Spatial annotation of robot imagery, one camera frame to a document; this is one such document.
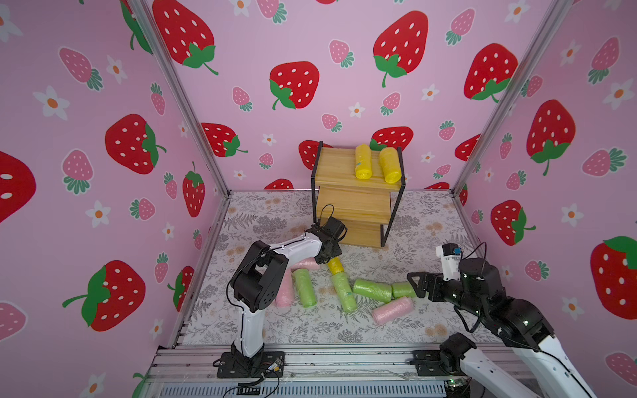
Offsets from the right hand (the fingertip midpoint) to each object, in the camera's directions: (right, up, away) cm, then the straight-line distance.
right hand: (421, 275), depth 69 cm
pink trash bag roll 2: (-41, -11, +15) cm, 45 cm away
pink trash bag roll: (-33, -2, +23) cm, 41 cm away
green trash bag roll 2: (-21, -11, +17) cm, 29 cm away
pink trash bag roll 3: (-5, -15, +13) cm, 20 cm away
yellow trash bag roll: (-24, -2, +22) cm, 32 cm away
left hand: (-23, +2, +29) cm, 37 cm away
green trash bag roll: (-35, -9, +20) cm, 41 cm away
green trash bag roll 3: (-11, -10, +16) cm, 22 cm away
